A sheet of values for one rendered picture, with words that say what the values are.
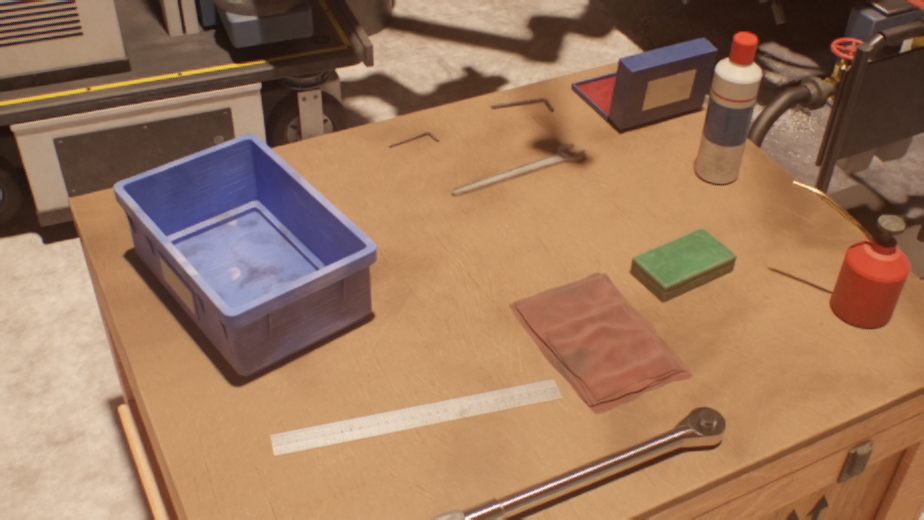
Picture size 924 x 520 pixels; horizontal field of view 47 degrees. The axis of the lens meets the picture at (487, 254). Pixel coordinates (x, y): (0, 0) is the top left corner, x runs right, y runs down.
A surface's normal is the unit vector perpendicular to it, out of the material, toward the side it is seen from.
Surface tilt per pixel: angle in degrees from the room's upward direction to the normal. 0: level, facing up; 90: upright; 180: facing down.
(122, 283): 0
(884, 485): 90
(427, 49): 0
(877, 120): 90
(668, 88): 95
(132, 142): 90
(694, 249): 0
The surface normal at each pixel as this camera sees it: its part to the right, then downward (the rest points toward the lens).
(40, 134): 0.38, 0.61
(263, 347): 0.63, 0.52
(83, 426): 0.04, -0.76
